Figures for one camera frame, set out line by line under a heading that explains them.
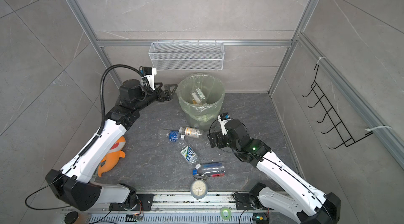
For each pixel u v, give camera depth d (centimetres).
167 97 62
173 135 90
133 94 52
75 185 37
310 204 39
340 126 63
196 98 98
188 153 84
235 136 53
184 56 101
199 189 74
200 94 93
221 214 70
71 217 62
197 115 83
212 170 84
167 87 61
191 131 93
